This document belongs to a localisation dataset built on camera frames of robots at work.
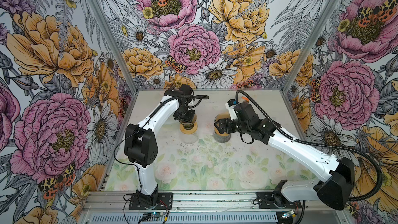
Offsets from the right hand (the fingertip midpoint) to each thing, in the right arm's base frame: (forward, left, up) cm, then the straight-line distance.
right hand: (223, 127), depth 77 cm
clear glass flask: (+6, +19, -20) cm, 28 cm away
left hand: (+6, +19, -6) cm, 21 cm away
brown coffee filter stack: (+30, -18, -11) cm, 36 cm away
